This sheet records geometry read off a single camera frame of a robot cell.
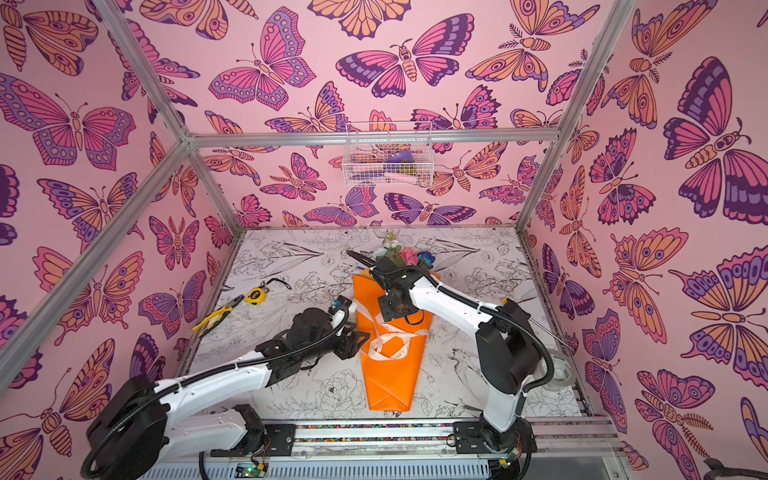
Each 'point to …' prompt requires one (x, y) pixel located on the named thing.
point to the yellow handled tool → (212, 322)
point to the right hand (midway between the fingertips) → (393, 307)
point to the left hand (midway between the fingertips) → (364, 328)
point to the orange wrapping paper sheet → (393, 348)
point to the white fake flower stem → (392, 247)
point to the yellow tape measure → (255, 295)
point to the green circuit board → (250, 470)
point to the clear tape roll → (562, 376)
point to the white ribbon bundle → (386, 331)
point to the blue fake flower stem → (425, 258)
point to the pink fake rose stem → (409, 256)
